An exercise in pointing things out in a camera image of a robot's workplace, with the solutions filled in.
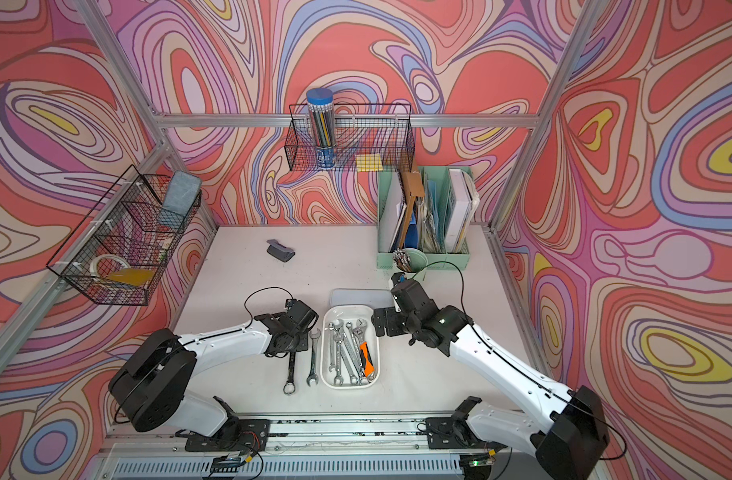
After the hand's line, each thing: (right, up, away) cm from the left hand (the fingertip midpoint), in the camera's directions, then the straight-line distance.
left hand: (303, 342), depth 90 cm
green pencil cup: (+35, +26, +3) cm, 43 cm away
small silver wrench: (+9, +4, +1) cm, 10 cm away
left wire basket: (-46, +28, -12) cm, 55 cm away
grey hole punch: (-13, +29, +20) cm, 37 cm away
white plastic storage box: (+14, +8, +5) cm, 17 cm away
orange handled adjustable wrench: (+20, -4, -7) cm, 21 cm away
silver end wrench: (+4, -5, -5) cm, 9 cm away
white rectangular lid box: (+23, +13, +6) cm, 27 cm away
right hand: (+26, +9, -12) cm, 30 cm away
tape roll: (-42, +26, -22) cm, 55 cm away
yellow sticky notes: (+21, +56, +1) cm, 59 cm away
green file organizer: (+40, +41, +3) cm, 57 cm away
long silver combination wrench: (-2, -9, -10) cm, 14 cm away
